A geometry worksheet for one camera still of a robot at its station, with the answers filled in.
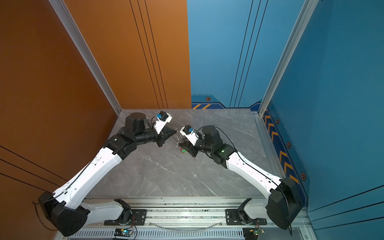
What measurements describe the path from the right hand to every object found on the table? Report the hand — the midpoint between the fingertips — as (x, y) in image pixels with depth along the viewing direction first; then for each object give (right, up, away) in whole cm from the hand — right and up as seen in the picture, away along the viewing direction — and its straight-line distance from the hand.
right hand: (180, 142), depth 73 cm
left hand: (-2, +6, -4) cm, 8 cm away
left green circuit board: (-27, -43, -3) cm, 50 cm away
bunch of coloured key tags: (0, -5, +2) cm, 5 cm away
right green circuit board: (+34, -43, -3) cm, 55 cm away
